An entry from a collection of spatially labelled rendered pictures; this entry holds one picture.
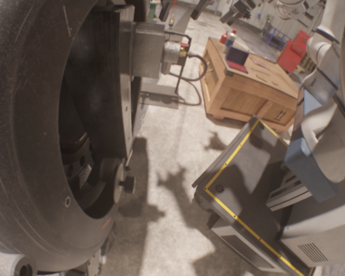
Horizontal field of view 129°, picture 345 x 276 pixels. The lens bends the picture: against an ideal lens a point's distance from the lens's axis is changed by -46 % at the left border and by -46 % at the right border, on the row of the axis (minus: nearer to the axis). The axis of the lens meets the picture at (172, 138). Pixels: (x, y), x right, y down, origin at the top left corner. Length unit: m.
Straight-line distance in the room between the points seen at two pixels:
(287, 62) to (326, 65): 3.31
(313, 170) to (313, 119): 0.10
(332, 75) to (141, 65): 0.73
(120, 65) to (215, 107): 1.08
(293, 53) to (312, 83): 3.27
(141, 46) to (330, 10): 0.91
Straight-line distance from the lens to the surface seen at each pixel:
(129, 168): 0.46
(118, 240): 0.87
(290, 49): 4.04
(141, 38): 0.28
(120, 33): 0.21
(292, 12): 0.71
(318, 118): 0.37
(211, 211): 0.88
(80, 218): 0.22
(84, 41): 0.23
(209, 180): 0.63
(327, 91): 0.79
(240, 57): 1.27
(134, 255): 0.87
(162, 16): 0.52
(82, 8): 0.16
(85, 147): 0.51
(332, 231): 0.65
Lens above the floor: 0.86
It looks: 53 degrees down
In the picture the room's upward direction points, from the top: 19 degrees clockwise
